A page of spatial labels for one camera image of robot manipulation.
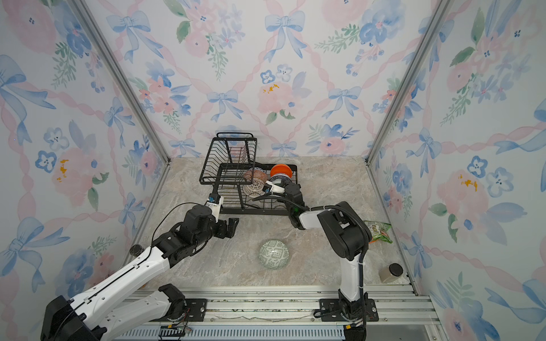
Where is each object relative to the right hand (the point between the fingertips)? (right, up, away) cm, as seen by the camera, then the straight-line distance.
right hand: (286, 177), depth 97 cm
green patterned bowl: (-5, -31, -11) cm, 34 cm away
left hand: (-22, -15, -18) cm, 32 cm away
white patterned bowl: (-15, -5, +7) cm, 17 cm away
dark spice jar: (-56, -27, -19) cm, 65 cm away
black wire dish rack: (-28, +10, +9) cm, 31 cm away
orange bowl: (-2, +4, +9) cm, 11 cm away
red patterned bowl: (-12, +1, +10) cm, 16 cm away
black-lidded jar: (+36, -34, -22) cm, 54 cm away
